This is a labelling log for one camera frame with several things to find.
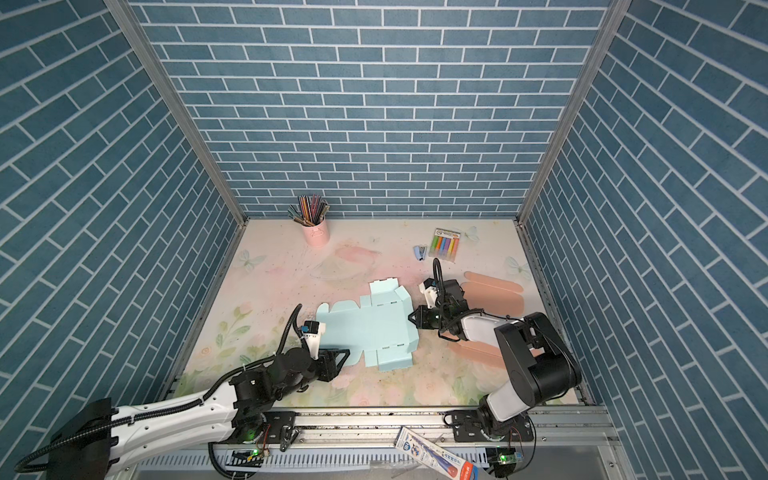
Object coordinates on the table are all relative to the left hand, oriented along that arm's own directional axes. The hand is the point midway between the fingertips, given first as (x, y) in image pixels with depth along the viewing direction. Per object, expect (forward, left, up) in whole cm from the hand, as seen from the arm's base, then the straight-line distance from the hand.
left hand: (348, 356), depth 79 cm
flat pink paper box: (+21, -47, -6) cm, 52 cm away
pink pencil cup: (+45, +15, -1) cm, 48 cm away
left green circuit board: (-21, +23, -9) cm, 33 cm away
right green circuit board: (-23, -39, -6) cm, 45 cm away
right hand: (+14, -17, -3) cm, 22 cm away
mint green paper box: (+11, -9, -6) cm, 15 cm away
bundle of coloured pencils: (+52, +18, +5) cm, 55 cm away
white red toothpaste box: (-23, -21, -4) cm, 31 cm away
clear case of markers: (+43, -32, -5) cm, 54 cm away
